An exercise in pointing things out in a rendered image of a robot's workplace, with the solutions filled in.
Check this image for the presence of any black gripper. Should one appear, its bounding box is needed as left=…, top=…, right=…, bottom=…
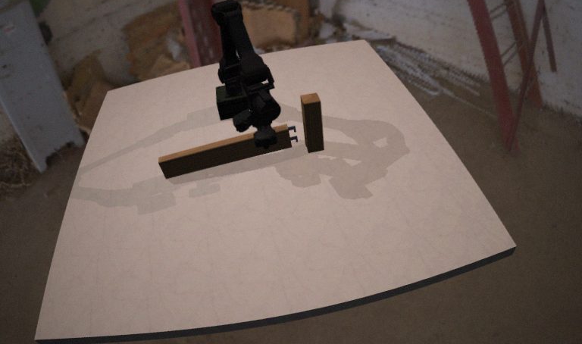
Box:
left=249, top=106, right=277, bottom=149

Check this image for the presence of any brown wooden rail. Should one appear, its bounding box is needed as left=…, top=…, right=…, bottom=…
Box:
left=158, top=124, right=298, bottom=179

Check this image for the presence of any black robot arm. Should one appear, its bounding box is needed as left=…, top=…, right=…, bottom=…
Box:
left=211, top=0, right=281, bottom=133

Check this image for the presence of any brown wooden post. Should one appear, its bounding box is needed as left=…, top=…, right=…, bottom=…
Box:
left=300, top=93, right=324, bottom=153

